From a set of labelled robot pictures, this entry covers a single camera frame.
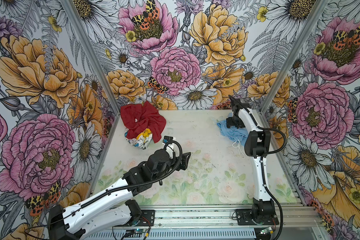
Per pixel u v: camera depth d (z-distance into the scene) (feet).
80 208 1.39
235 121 3.12
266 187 2.17
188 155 2.22
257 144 2.22
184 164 2.06
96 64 3.04
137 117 3.62
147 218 2.42
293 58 2.94
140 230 2.34
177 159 1.65
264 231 2.35
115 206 1.56
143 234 2.32
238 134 3.34
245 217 2.43
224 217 2.50
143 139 3.17
